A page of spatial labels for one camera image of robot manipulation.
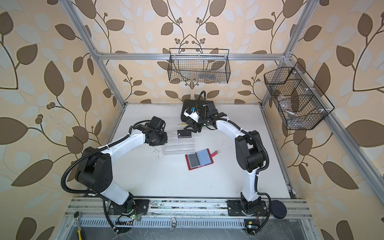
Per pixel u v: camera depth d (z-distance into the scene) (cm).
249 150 52
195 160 91
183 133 88
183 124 109
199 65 96
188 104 118
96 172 45
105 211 73
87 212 74
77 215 72
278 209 73
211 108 75
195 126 79
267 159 46
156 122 72
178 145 90
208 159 91
